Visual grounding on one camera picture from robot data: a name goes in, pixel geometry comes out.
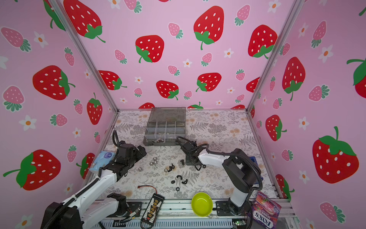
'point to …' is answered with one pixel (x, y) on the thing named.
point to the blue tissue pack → (102, 160)
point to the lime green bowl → (202, 203)
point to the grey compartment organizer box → (165, 125)
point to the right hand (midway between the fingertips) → (189, 161)
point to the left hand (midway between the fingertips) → (140, 151)
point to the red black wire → (138, 187)
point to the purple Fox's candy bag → (265, 212)
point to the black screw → (182, 161)
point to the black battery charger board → (152, 209)
